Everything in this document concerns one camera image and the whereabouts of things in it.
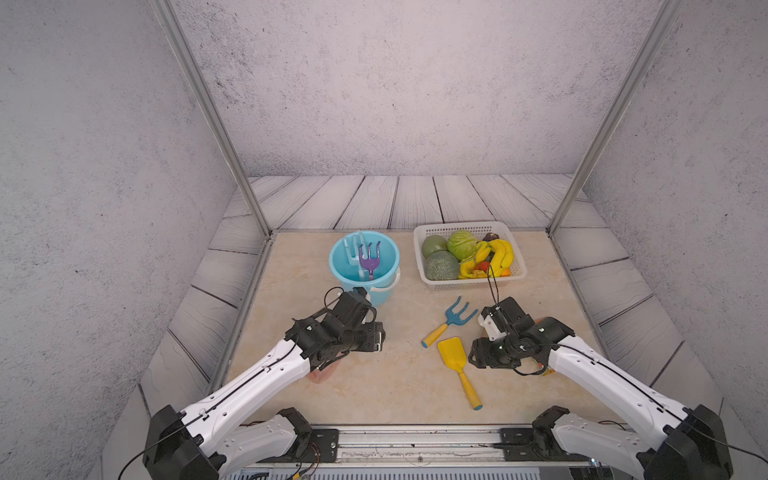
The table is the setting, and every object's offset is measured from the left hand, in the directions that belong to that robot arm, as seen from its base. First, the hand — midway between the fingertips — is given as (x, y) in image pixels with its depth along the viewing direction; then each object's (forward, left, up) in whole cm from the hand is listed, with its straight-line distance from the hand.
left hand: (381, 337), depth 76 cm
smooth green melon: (+36, -18, -5) cm, 41 cm away
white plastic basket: (+45, -35, -6) cm, 57 cm away
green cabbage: (+32, -26, -1) cm, 42 cm away
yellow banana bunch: (+27, -38, -2) cm, 47 cm away
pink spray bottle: (-5, +17, -12) cm, 21 cm away
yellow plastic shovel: (+2, -21, -16) cm, 27 cm away
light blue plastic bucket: (+17, -1, +3) cm, 17 cm away
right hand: (-4, -25, -6) cm, 26 cm away
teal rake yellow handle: (+13, -22, -15) cm, 29 cm away
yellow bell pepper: (+27, -28, -8) cm, 40 cm away
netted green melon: (+26, -19, -3) cm, 32 cm away
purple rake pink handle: (+27, +4, -4) cm, 28 cm away
